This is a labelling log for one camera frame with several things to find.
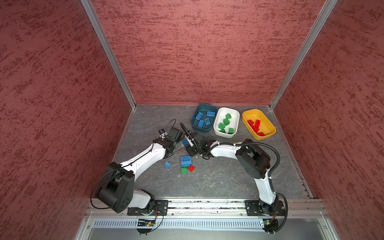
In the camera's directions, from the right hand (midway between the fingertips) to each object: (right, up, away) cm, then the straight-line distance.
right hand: (189, 150), depth 95 cm
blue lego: (+13, +19, +14) cm, 27 cm away
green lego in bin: (+29, +23, +18) cm, 41 cm away
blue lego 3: (+7, +23, +16) cm, 29 cm away
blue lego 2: (+8, +17, +11) cm, 22 cm away
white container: (+27, +18, +13) cm, 35 cm away
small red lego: (+2, -9, -9) cm, 13 cm away
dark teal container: (+10, +22, +17) cm, 29 cm away
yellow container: (+56, +16, +11) cm, 59 cm away
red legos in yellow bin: (+48, +14, +11) cm, 51 cm away
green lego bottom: (-3, -9, -10) cm, 14 cm away
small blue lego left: (-12, -7, -9) cm, 17 cm away
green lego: (+29, +12, +8) cm, 33 cm away
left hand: (-9, +2, -7) cm, 12 cm away
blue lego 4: (+16, +24, +18) cm, 34 cm away
